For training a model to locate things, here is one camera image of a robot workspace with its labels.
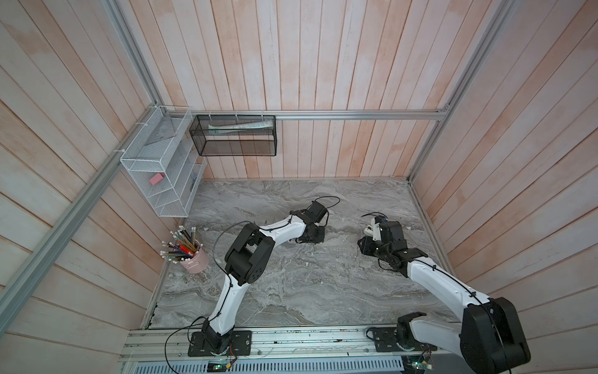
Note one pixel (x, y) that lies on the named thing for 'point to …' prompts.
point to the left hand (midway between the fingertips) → (317, 240)
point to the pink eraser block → (156, 178)
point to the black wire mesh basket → (235, 135)
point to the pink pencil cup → (198, 263)
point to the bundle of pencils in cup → (183, 247)
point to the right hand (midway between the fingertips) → (360, 240)
